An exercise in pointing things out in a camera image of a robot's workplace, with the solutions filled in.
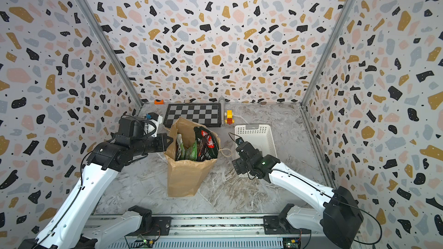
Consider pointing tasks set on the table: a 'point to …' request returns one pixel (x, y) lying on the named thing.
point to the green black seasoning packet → (207, 144)
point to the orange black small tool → (158, 102)
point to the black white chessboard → (208, 114)
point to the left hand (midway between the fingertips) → (174, 139)
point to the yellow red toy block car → (229, 114)
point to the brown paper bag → (186, 178)
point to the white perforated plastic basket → (260, 136)
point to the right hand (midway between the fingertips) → (243, 159)
